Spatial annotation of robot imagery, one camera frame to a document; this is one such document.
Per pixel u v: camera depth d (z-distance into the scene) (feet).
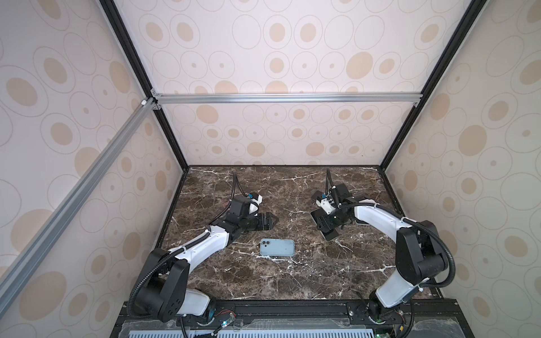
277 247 2.97
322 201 2.79
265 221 2.50
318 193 3.48
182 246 1.55
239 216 2.20
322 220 2.67
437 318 2.39
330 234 3.15
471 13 2.25
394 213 3.30
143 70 2.71
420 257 1.51
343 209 2.25
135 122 2.55
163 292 1.37
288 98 3.05
